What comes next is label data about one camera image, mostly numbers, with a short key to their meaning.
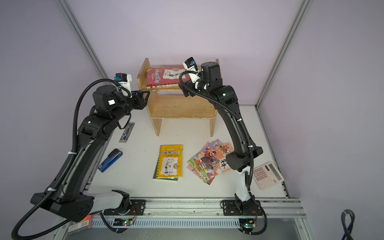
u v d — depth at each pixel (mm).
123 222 710
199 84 569
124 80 524
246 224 710
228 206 741
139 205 741
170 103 939
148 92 640
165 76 719
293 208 776
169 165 857
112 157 897
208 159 898
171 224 775
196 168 873
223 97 472
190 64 550
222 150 945
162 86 685
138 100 552
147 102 609
